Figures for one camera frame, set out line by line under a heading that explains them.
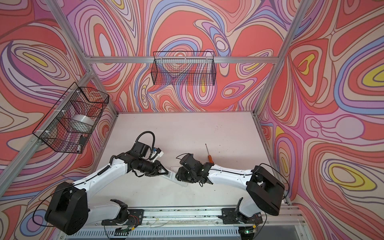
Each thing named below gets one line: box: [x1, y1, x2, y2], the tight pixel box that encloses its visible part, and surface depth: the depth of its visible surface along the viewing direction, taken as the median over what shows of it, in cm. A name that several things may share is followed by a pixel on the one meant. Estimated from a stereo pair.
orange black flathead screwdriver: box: [205, 143, 214, 164], surface depth 95 cm
